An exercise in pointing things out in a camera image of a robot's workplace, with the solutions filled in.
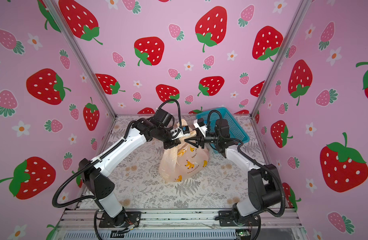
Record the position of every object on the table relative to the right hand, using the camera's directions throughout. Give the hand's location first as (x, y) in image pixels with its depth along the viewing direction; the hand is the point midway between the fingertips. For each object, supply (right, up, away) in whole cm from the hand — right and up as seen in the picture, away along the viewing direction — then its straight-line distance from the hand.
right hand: (186, 137), depth 76 cm
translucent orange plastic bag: (-1, -14, +6) cm, 15 cm away
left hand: (-3, -1, +2) cm, 4 cm away
